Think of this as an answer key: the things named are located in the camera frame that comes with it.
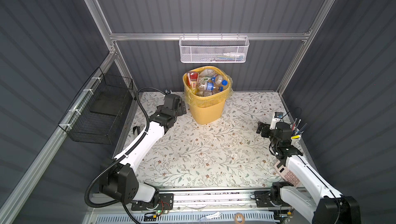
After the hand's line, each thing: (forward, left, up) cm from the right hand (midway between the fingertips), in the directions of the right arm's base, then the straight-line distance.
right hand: (270, 124), depth 84 cm
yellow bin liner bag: (+8, +42, +12) cm, 44 cm away
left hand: (+7, +53, +9) cm, 54 cm away
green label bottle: (+21, +35, +17) cm, 45 cm away
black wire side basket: (-3, +88, +14) cm, 89 cm away
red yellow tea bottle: (+21, +43, +16) cm, 50 cm away
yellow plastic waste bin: (+9, +35, +2) cm, 36 cm away
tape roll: (-41, +22, -14) cm, 49 cm away
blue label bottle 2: (+21, +31, +9) cm, 39 cm away
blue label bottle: (+24, +28, +12) cm, 39 cm away
